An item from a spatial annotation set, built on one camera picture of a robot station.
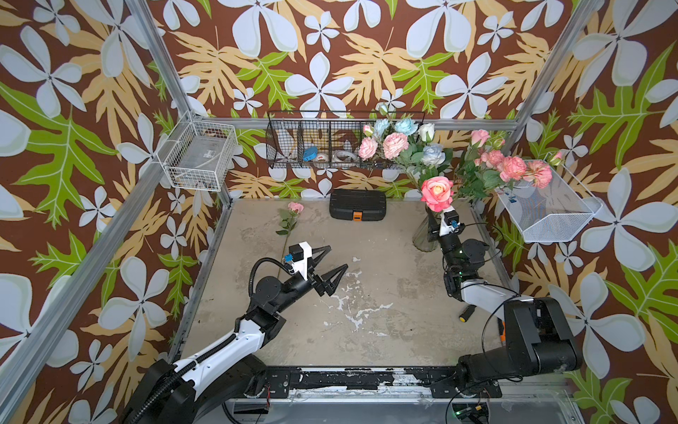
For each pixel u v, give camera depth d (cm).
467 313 87
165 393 40
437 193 64
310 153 96
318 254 71
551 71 79
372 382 75
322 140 98
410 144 78
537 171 65
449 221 67
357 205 117
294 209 112
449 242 72
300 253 59
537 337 44
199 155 86
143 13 68
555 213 78
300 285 63
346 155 99
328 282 62
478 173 76
